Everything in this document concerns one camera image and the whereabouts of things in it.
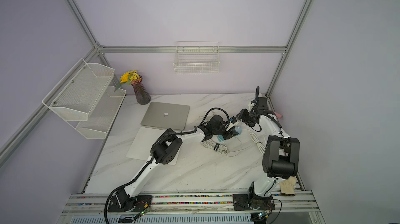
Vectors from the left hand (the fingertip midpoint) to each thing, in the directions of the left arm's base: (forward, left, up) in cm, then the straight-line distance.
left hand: (236, 131), depth 97 cm
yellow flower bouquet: (+27, +67, +21) cm, 75 cm away
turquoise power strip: (-6, +10, +2) cm, 12 cm away
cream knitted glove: (-32, -23, -2) cm, 39 cm away
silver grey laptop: (+14, +48, -2) cm, 50 cm away
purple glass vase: (+25, +64, +6) cm, 69 cm away
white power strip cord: (-10, -13, 0) cm, 16 cm away
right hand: (+3, -2, +8) cm, 9 cm away
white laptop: (-6, +61, -5) cm, 61 cm away
